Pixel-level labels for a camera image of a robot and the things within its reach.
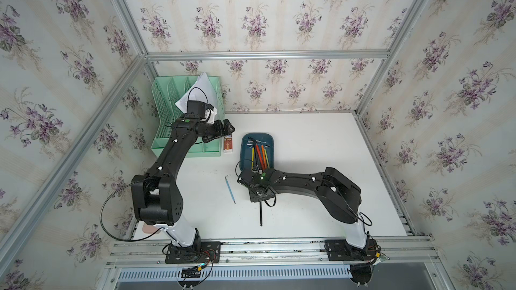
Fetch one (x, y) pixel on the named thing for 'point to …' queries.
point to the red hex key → (259, 154)
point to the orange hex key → (264, 155)
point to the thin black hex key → (261, 214)
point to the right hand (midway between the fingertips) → (260, 199)
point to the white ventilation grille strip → (241, 272)
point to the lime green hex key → (267, 160)
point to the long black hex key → (254, 151)
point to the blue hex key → (226, 183)
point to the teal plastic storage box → (245, 151)
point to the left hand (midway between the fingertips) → (227, 131)
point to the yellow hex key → (252, 158)
